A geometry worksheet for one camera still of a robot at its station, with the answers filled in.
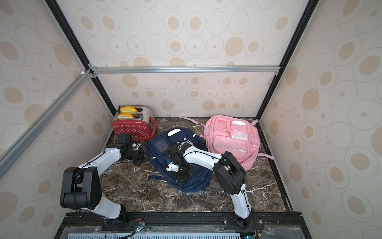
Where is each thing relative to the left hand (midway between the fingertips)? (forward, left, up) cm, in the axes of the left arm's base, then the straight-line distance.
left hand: (154, 153), depth 87 cm
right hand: (-17, -16, -7) cm, 24 cm away
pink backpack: (+17, -52, -6) cm, 55 cm away
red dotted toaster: (+23, +16, +4) cm, 28 cm away
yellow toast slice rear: (+27, +20, +9) cm, 35 cm away
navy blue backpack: (+4, 0, -3) cm, 5 cm away
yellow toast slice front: (+21, +21, +9) cm, 31 cm away
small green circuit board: (-36, +2, -9) cm, 37 cm away
